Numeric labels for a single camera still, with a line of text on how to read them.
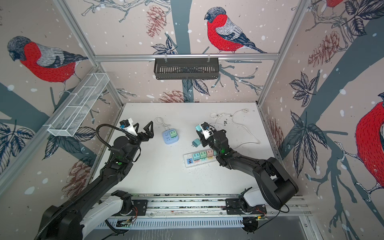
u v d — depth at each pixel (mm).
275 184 431
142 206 734
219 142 647
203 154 852
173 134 949
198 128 832
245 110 1141
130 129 669
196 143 951
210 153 856
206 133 741
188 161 868
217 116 1106
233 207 728
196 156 848
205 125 729
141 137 694
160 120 1100
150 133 713
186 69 1067
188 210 729
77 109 767
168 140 973
